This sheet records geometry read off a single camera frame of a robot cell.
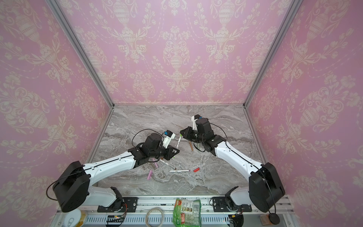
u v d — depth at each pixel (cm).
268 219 64
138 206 76
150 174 84
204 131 61
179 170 86
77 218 66
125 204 74
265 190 41
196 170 86
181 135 79
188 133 71
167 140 74
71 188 42
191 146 97
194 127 73
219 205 73
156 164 88
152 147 64
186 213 70
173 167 87
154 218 71
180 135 79
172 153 71
